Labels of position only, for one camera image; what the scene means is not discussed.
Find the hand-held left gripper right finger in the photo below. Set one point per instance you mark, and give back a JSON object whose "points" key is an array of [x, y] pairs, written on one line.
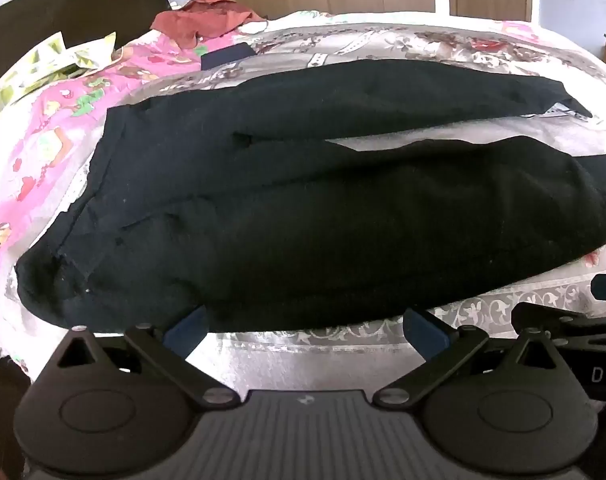
{"points": [[425, 332]]}

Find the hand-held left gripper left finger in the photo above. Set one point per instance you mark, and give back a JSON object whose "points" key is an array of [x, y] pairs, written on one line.
{"points": [[185, 332]]}

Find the black pants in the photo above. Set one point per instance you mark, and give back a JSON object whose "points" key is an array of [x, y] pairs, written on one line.
{"points": [[308, 210]]}

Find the pink printed blanket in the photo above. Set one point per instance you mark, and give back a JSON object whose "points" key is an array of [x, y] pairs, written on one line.
{"points": [[43, 160]]}

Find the navy blue cloth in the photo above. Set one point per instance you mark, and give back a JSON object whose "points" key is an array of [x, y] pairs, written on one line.
{"points": [[228, 56]]}

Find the grey floral bedspread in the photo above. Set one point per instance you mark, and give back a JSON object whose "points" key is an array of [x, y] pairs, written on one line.
{"points": [[433, 40]]}

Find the yellow green patterned pillow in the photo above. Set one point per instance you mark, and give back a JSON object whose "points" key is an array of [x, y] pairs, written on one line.
{"points": [[48, 62]]}

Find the red cloth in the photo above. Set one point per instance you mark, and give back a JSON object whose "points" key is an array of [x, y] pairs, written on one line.
{"points": [[208, 17]]}

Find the dark headboard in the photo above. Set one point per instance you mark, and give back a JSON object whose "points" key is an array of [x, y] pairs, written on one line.
{"points": [[48, 5]]}

